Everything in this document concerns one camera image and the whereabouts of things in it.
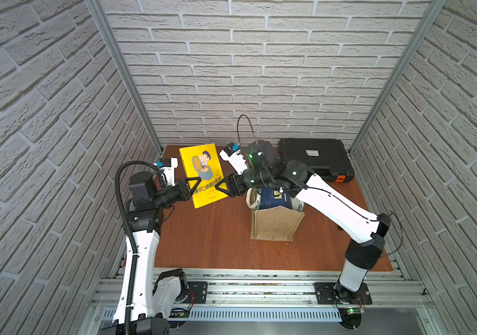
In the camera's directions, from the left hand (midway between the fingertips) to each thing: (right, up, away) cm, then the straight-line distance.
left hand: (202, 177), depth 69 cm
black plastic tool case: (+59, +9, +40) cm, 72 cm away
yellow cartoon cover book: (0, +5, +2) cm, 5 cm away
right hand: (+8, -1, -3) cm, 9 cm away
